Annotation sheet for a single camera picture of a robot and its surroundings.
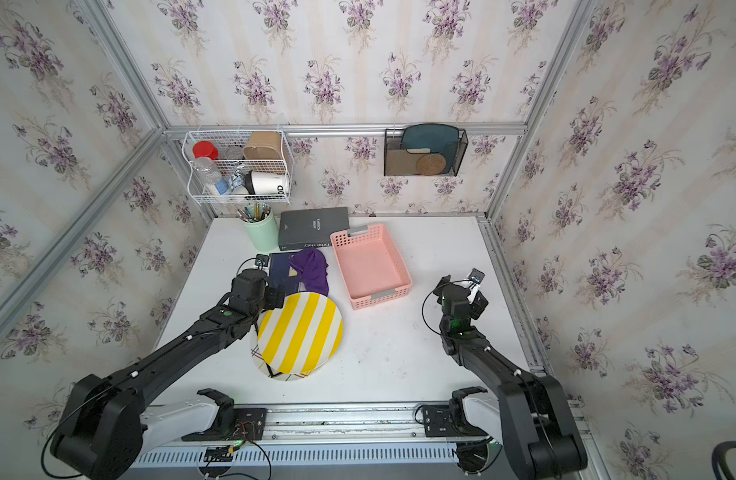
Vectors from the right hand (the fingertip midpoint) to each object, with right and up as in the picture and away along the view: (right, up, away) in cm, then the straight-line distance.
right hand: (465, 283), depth 87 cm
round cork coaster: (-8, +38, +11) cm, 41 cm away
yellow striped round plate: (-49, -15, -1) cm, 51 cm away
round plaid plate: (-61, -20, -3) cm, 64 cm away
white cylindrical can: (-62, +31, +6) cm, 69 cm away
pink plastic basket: (-29, +4, +14) cm, 32 cm away
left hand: (-58, 0, -1) cm, 58 cm away
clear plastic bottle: (-78, +33, +4) cm, 85 cm away
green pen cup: (-65, +18, +12) cm, 69 cm away
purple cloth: (-48, +4, +14) cm, 50 cm away
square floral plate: (-53, -24, -7) cm, 59 cm away
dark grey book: (-51, +18, +25) cm, 59 cm away
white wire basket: (-71, +36, +6) cm, 80 cm away
